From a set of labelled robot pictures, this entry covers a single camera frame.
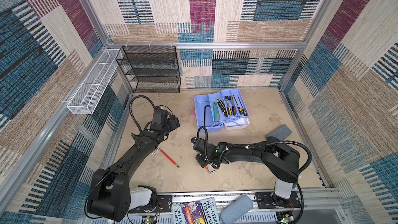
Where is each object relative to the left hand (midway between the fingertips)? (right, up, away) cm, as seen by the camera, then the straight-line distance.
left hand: (174, 118), depth 86 cm
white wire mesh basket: (-52, +13, +7) cm, 54 cm away
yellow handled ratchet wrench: (+32, +4, +7) cm, 33 cm away
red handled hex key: (-9, -17, +3) cm, 20 cm away
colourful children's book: (+16, -40, -17) cm, 46 cm away
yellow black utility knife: (+28, +6, +13) cm, 32 cm away
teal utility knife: (+24, +3, +10) cm, 26 cm away
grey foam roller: (+33, -37, -16) cm, 52 cm away
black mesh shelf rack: (-21, +33, +24) cm, 46 cm away
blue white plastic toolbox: (+16, +5, +22) cm, 28 cm away
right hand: (+15, -22, +1) cm, 27 cm away
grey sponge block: (+63, -9, +7) cm, 64 cm away
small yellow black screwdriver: (+40, +4, +7) cm, 41 cm away
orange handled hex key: (+18, -26, -3) cm, 32 cm away
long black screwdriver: (+37, +5, +8) cm, 39 cm away
